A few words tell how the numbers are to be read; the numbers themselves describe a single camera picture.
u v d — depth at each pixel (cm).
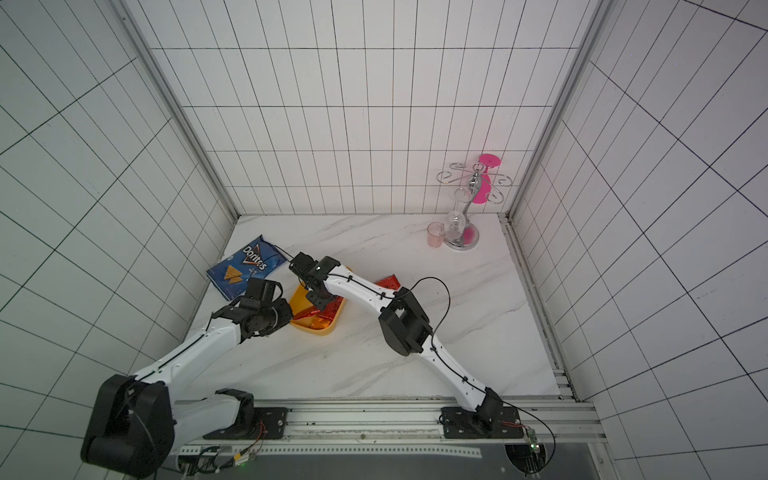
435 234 110
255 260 104
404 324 59
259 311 65
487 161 100
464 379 62
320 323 88
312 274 69
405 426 74
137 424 37
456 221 96
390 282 98
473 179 92
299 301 92
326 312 88
